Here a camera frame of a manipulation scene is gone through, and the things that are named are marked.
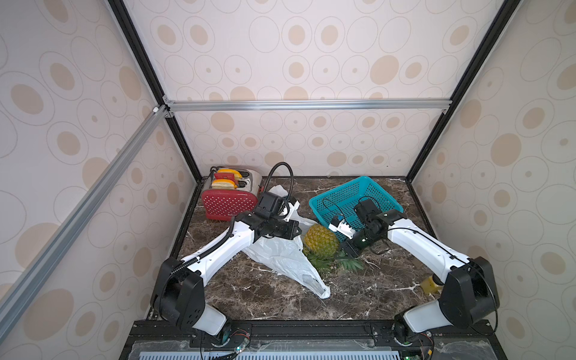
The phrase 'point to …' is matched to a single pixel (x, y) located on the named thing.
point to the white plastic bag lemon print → (287, 256)
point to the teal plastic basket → (336, 205)
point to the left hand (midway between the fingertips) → (305, 231)
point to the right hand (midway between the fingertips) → (339, 255)
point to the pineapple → (321, 248)
